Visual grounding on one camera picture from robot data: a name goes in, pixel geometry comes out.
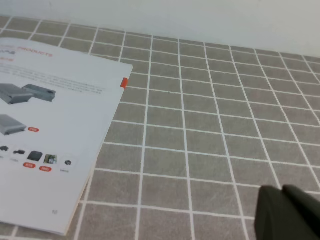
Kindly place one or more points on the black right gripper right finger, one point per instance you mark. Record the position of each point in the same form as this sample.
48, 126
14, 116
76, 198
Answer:
307, 206

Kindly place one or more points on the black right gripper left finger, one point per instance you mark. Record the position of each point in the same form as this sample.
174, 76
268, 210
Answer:
276, 218

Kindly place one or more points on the white product brochure book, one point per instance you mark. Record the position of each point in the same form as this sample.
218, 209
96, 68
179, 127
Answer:
56, 107

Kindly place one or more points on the grey grid tablecloth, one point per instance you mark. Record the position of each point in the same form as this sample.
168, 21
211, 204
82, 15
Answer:
199, 128

